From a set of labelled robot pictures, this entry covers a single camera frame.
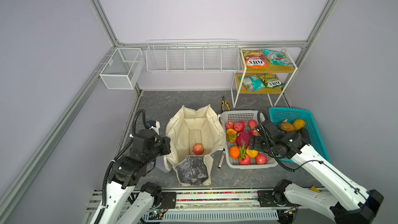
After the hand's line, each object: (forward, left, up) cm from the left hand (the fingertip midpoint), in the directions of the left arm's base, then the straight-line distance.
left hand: (170, 142), depth 69 cm
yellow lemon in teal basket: (+14, -75, -17) cm, 78 cm away
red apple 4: (+15, -37, -15) cm, 43 cm away
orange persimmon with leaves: (+9, -31, -13) cm, 35 cm away
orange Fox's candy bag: (+41, -47, +13) cm, 64 cm away
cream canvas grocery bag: (+12, -9, -22) cm, 27 cm away
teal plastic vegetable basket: (+23, -66, -18) cm, 72 cm away
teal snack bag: (+40, -49, -4) cm, 63 cm away
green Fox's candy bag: (+42, -62, -4) cm, 75 cm away
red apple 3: (+18, -32, -18) cm, 41 cm away
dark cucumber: (+8, -76, -18) cm, 79 cm away
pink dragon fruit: (+7, -38, -15) cm, 41 cm away
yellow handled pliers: (+39, -32, -22) cm, 55 cm away
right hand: (-1, -41, -7) cm, 42 cm away
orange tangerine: (0, -32, -17) cm, 36 cm away
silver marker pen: (-1, -25, -22) cm, 33 cm away
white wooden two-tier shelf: (+36, -38, -4) cm, 53 cm away
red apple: (+3, -12, -18) cm, 22 cm away
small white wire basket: (+51, +35, +2) cm, 62 cm away
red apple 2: (-5, -45, -17) cm, 48 cm away
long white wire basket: (+55, -12, +7) cm, 57 cm away
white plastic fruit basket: (-5, -36, -17) cm, 40 cm away
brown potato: (+13, -66, -15) cm, 69 cm away
